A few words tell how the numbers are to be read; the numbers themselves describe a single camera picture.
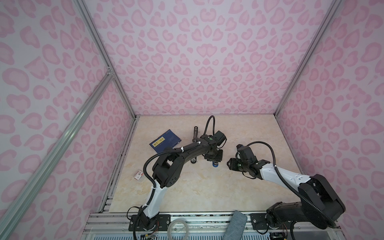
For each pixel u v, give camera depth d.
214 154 0.79
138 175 0.87
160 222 0.72
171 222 0.71
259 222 0.73
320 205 0.42
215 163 0.92
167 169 0.53
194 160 0.95
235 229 0.69
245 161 0.69
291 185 0.46
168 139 1.04
